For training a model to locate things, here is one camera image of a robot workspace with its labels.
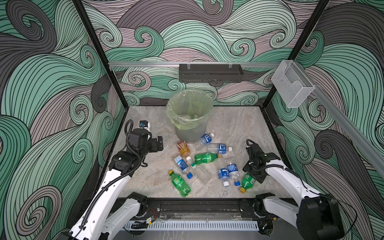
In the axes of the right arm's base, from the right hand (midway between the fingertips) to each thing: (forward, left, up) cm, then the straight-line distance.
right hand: (249, 173), depth 83 cm
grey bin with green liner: (+41, +35, +8) cm, 55 cm away
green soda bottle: (+8, +25, +3) cm, 27 cm away
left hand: (+10, +52, +22) cm, 58 cm away
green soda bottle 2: (-6, +40, +3) cm, 41 cm away
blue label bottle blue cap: (+3, +38, +3) cm, 38 cm away
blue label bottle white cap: (+14, +15, +3) cm, 20 cm away
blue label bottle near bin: (+20, +25, +2) cm, 32 cm away
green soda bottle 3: (-6, +3, +3) cm, 7 cm away
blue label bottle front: (-2, +16, +3) cm, 16 cm away
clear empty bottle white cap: (0, +27, -2) cm, 27 cm away
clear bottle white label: (+33, +35, +10) cm, 49 cm away
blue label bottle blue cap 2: (-1, +9, +1) cm, 9 cm away
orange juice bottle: (+13, +38, +3) cm, 41 cm away
